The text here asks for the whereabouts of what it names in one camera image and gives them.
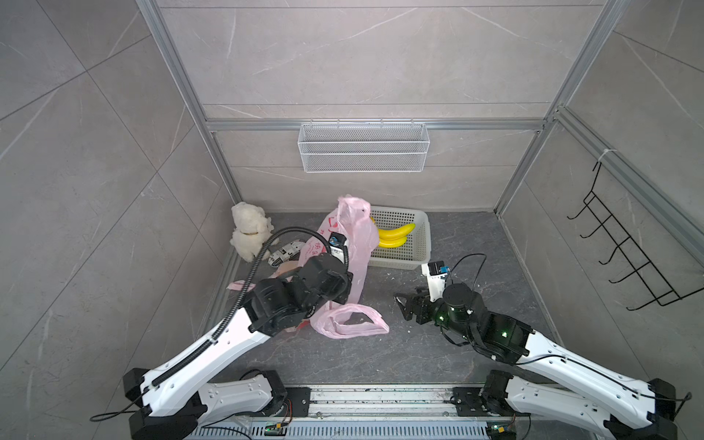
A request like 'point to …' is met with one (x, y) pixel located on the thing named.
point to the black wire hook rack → (663, 292)
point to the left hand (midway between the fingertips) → (348, 270)
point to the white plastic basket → (415, 251)
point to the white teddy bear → (252, 226)
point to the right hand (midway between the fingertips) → (406, 293)
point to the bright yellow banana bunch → (393, 237)
